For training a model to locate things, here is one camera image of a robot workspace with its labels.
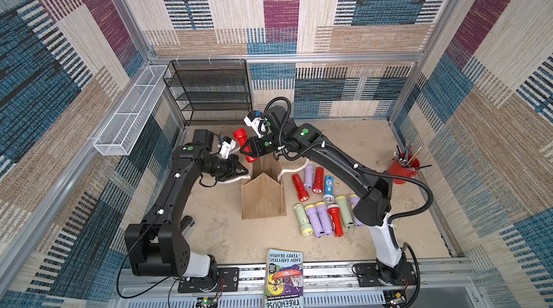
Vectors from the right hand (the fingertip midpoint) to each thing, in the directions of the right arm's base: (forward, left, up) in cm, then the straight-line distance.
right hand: (249, 151), depth 76 cm
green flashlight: (-19, -20, -23) cm, 36 cm away
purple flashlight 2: (-17, -24, -24) cm, 38 cm away
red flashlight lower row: (-13, -32, -23) cm, 41 cm away
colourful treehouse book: (-35, -11, -23) cm, 44 cm away
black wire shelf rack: (+43, +23, -6) cm, 49 cm away
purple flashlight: (-11, -26, -22) cm, 36 cm away
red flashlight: (-5, -20, -23) cm, 31 cm away
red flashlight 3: (+3, +2, +5) cm, 6 cm away
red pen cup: (+1, -59, -12) cm, 60 cm away
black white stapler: (-18, +25, -21) cm, 37 cm away
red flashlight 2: (-2, -26, -23) cm, 35 cm away
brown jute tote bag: (-9, -4, -17) cm, 20 cm away
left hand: (-4, +1, -6) cm, 8 cm away
